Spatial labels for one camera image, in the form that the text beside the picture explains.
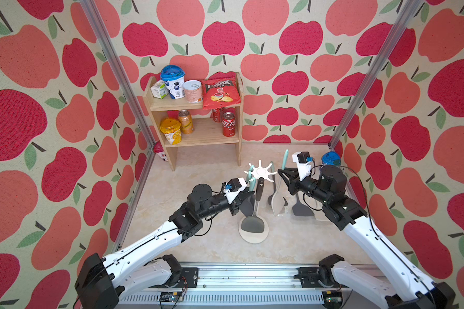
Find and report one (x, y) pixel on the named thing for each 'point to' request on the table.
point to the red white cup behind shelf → (158, 149)
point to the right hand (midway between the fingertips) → (283, 173)
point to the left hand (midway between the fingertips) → (252, 194)
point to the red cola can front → (229, 123)
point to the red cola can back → (218, 114)
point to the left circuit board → (169, 296)
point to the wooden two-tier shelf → (207, 133)
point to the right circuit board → (332, 298)
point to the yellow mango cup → (171, 129)
